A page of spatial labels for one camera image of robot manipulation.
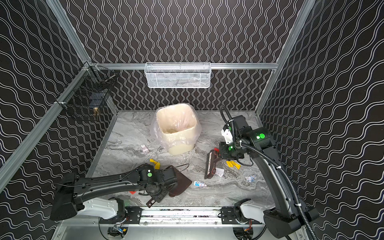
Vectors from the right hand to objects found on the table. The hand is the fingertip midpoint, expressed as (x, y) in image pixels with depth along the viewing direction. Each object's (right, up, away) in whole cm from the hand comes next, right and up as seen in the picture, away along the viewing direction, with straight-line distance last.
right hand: (221, 154), depth 67 cm
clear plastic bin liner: (-32, +8, +13) cm, 35 cm away
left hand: (-26, -22, +4) cm, 34 cm away
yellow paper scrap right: (+11, -11, +25) cm, 29 cm away
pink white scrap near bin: (-44, -2, +31) cm, 54 cm away
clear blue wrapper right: (+22, -18, +20) cm, 34 cm away
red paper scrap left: (-46, -24, +15) cm, 53 cm away
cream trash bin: (-22, +14, +26) cm, 37 cm away
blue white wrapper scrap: (-9, -20, +17) cm, 27 cm away
